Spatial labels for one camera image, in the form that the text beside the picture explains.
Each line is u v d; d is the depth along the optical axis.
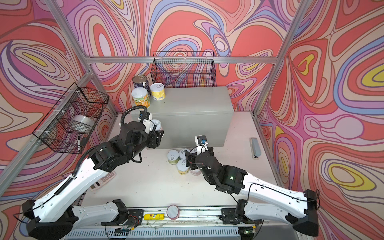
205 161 0.47
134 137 0.46
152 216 0.72
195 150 0.57
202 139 0.56
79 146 0.72
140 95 0.69
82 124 0.70
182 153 0.91
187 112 0.80
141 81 0.72
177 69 0.93
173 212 0.71
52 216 0.37
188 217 0.75
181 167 0.86
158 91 0.75
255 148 0.93
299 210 0.40
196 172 0.85
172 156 0.89
